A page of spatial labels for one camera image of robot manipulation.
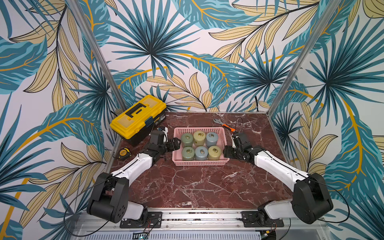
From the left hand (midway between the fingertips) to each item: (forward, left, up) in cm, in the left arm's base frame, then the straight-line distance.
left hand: (175, 143), depth 88 cm
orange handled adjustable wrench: (+22, -36, -10) cm, 43 cm away
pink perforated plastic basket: (+7, -30, -7) cm, 31 cm away
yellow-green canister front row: (-4, -23, -3) cm, 23 cm away
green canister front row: (-4, -8, -3) cm, 9 cm away
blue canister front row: (-5, -15, -3) cm, 16 cm away
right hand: (-3, -31, -2) cm, 31 cm away
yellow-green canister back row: (+7, -14, -3) cm, 16 cm away
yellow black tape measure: (-3, +32, -8) cm, 33 cm away
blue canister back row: (+6, -22, -4) cm, 23 cm away
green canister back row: (+4, -7, -2) cm, 8 cm away
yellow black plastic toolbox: (+11, +24, +5) cm, 27 cm away
